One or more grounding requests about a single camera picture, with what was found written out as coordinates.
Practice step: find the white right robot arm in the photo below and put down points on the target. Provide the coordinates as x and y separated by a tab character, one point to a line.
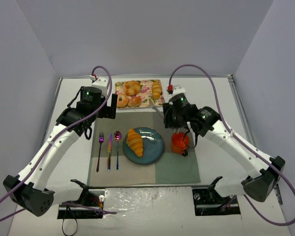
260	178

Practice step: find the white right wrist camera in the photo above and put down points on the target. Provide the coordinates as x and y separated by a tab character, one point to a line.
174	90

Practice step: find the blue ceramic plate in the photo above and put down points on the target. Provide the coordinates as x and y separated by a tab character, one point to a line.
153	147

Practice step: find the small striped croissant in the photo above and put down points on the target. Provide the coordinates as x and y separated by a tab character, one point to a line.
156	90

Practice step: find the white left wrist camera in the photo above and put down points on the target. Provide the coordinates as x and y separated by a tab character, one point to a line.
100	83

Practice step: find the grey patchwork placemat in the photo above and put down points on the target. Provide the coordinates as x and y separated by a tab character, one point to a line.
171	168

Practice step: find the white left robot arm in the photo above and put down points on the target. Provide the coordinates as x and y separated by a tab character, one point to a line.
29	188

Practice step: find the iridescent spoon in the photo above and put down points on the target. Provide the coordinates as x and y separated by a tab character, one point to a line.
118	138

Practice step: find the aluminium rail frame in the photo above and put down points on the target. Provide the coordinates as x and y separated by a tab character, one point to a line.
248	131

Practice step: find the iridescent knife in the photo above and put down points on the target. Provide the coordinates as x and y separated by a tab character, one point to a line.
110	143

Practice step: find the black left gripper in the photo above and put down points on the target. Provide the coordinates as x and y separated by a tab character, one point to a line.
110	106

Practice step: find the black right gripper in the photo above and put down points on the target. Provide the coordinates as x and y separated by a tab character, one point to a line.
171	118

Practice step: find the large striped croissant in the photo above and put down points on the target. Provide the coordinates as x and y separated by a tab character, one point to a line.
135	142

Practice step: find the ring bagel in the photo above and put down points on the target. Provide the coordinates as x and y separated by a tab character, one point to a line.
122	100

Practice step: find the iridescent fork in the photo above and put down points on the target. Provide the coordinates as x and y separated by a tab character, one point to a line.
101	140

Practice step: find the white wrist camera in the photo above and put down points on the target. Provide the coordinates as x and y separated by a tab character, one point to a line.
100	83
174	90

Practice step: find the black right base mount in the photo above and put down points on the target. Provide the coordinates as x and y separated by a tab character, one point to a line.
204	205

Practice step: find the twisted round bread roll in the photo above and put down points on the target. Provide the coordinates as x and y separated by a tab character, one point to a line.
132	88

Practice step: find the orange enamel mug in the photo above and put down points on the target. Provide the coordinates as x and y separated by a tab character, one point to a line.
179	143

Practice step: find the brown oval bun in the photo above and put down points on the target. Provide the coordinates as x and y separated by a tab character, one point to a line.
134	102

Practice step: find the floral rectangular tray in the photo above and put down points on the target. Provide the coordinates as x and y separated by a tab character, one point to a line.
145	94

